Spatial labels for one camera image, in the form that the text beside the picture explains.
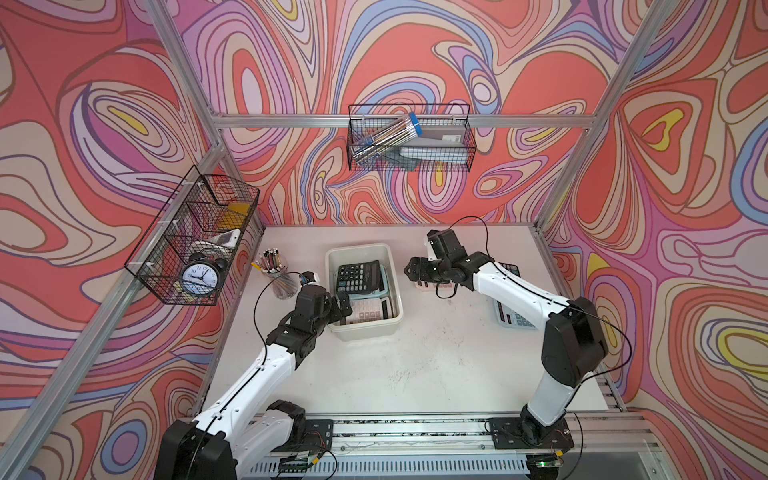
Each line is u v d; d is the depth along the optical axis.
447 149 0.88
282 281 0.93
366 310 0.91
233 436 0.41
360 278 0.94
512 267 1.05
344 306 0.75
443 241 0.68
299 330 0.61
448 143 0.88
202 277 0.68
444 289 0.77
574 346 0.46
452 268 0.66
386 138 0.80
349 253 0.95
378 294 0.93
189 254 0.71
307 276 0.73
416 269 0.80
